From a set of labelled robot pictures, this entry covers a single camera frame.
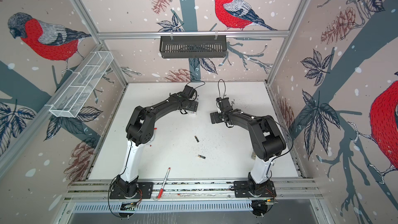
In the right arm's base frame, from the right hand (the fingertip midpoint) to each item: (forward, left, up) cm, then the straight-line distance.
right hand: (218, 117), depth 98 cm
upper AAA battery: (-15, +13, -1) cm, 20 cm away
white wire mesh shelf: (-10, +72, +31) cm, 79 cm away
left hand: (+7, +19, +4) cm, 20 cm away
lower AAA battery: (-25, +11, -2) cm, 27 cm away
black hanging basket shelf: (+41, +19, +26) cm, 52 cm away
